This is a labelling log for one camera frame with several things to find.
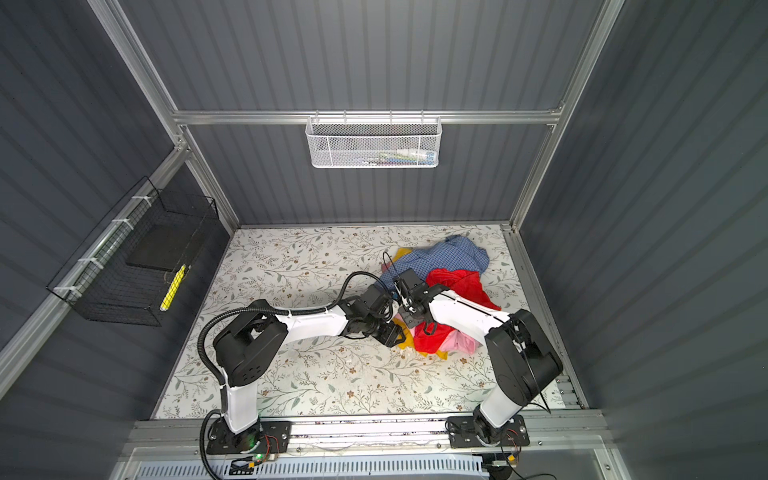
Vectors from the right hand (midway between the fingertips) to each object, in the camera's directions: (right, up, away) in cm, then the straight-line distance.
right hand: (418, 311), depth 91 cm
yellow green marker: (-60, +10, -21) cm, 65 cm away
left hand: (-5, -7, -1) cm, 9 cm away
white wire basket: (-16, +65, +33) cm, 74 cm away
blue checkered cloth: (+14, +18, +9) cm, 25 cm away
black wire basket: (-73, +13, -20) cm, 77 cm away
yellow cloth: (-3, -8, -4) cm, 10 cm away
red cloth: (+13, +9, -2) cm, 16 cm away
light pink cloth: (+12, -7, -6) cm, 15 cm away
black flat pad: (-66, +20, -16) cm, 71 cm away
